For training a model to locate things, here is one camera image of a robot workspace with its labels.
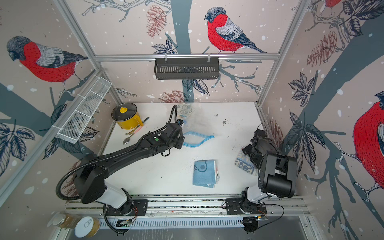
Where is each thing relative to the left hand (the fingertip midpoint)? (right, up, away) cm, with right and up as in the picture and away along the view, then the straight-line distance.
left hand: (183, 135), depth 84 cm
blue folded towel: (+13, -22, 0) cm, 25 cm away
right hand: (+41, -14, +7) cm, 44 cm away
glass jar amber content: (-49, -34, -21) cm, 63 cm away
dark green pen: (-31, +8, +26) cm, 42 cm away
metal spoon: (-41, -6, +16) cm, 44 cm away
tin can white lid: (-41, -38, -19) cm, 59 cm away
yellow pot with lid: (-39, +11, +14) cm, 43 cm away
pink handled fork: (-38, 0, +20) cm, 43 cm away
